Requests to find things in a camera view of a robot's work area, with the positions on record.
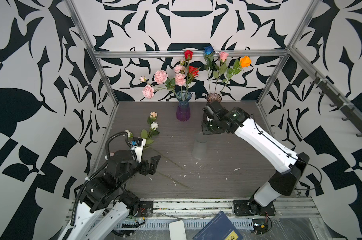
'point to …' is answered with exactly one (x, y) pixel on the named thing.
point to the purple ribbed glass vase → (183, 112)
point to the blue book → (220, 228)
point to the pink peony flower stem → (180, 78)
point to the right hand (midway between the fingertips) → (205, 127)
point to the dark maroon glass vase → (214, 96)
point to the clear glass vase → (199, 147)
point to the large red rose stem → (193, 71)
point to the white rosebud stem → (130, 135)
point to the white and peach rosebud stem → (152, 131)
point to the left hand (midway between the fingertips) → (151, 151)
